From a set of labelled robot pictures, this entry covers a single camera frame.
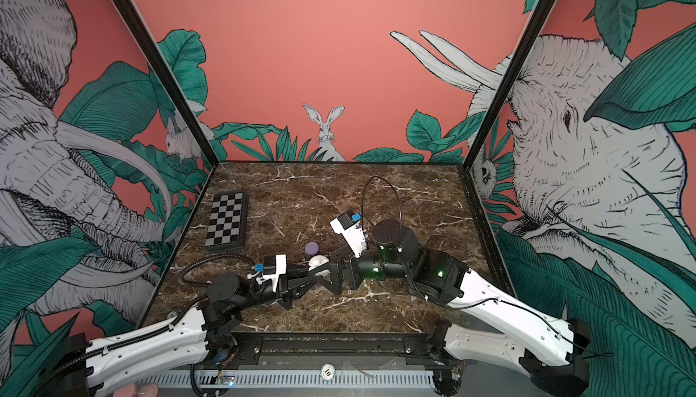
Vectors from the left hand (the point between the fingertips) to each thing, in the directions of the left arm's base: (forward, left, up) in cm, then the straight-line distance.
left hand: (320, 272), depth 62 cm
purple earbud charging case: (+19, +6, -25) cm, 32 cm away
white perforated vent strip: (-18, +12, -26) cm, 34 cm away
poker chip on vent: (-17, 0, -25) cm, 30 cm away
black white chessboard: (+30, +38, -24) cm, 54 cm away
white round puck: (+2, +1, +2) cm, 3 cm away
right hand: (-1, -1, +6) cm, 6 cm away
